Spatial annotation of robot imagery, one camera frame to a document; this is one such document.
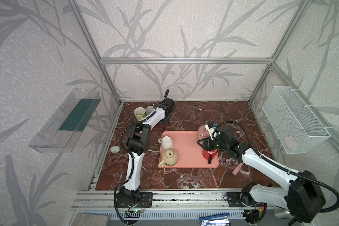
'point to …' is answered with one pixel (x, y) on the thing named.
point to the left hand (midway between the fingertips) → (162, 118)
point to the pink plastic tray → (189, 152)
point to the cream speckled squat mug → (170, 157)
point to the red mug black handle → (209, 155)
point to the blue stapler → (220, 220)
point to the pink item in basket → (289, 141)
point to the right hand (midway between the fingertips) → (199, 140)
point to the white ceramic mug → (166, 142)
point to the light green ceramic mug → (140, 112)
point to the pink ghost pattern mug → (203, 133)
